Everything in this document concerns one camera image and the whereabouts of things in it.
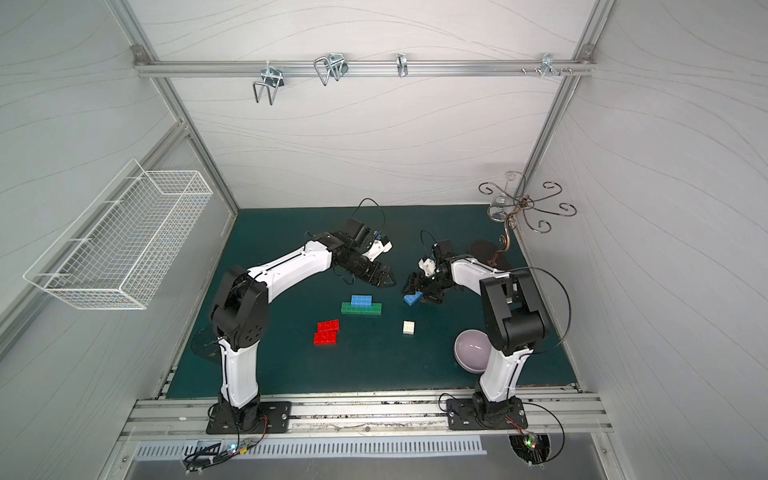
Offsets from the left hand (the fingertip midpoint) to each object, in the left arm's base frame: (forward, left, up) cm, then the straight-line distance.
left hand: (387, 280), depth 87 cm
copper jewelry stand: (+12, -35, +20) cm, 42 cm away
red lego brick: (-10, +17, -10) cm, 22 cm away
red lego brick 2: (-14, +19, -10) cm, 25 cm away
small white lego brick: (-10, -7, -10) cm, 16 cm away
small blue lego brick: (-1, -7, -9) cm, 11 cm away
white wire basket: (-8, +62, +22) cm, 66 cm away
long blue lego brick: (-3, +8, -7) cm, 11 cm away
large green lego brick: (-5, +12, -9) cm, 16 cm away
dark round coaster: (-21, +45, +2) cm, 49 cm away
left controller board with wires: (-42, +39, -7) cm, 58 cm away
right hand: (+1, -8, -9) cm, 12 cm away
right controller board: (-39, -37, -14) cm, 55 cm away
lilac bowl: (-17, -24, -8) cm, 31 cm away
